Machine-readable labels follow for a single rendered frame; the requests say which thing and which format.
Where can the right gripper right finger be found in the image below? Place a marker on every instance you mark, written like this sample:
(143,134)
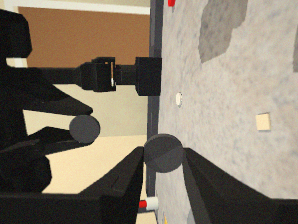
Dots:
(216,197)

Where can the beige square pad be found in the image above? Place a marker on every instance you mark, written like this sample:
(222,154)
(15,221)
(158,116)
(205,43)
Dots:
(263,122)

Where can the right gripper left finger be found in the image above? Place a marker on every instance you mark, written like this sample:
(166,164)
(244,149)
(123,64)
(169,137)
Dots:
(112,199)

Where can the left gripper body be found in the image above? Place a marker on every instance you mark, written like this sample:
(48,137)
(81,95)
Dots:
(16,43)

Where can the dark grey disc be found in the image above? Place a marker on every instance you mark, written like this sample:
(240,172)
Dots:
(84,128)
(163,153)

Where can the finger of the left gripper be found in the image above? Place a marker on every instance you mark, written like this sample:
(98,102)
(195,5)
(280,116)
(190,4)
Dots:
(44,97)
(45,141)

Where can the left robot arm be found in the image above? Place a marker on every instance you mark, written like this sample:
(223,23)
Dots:
(95,75)

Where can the red disc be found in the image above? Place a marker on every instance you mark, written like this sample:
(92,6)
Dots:
(171,3)

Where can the cream round disc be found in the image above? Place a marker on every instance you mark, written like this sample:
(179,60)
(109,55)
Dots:
(178,98)

